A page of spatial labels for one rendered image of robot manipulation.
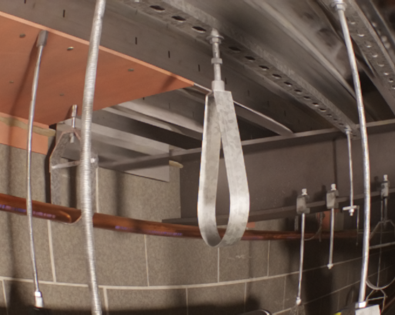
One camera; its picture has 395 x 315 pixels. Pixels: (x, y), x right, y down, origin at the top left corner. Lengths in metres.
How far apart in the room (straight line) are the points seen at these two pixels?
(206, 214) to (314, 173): 0.81
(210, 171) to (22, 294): 0.64
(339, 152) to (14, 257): 0.97
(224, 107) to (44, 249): 0.70
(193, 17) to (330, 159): 0.91
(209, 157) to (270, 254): 1.57
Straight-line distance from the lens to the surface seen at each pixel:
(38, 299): 0.73
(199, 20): 0.77
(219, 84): 0.80
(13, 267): 1.25
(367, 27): 0.79
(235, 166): 0.74
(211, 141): 0.81
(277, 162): 1.65
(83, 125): 0.41
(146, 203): 1.66
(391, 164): 1.52
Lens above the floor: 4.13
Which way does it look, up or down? 11 degrees up
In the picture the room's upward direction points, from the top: 1 degrees counter-clockwise
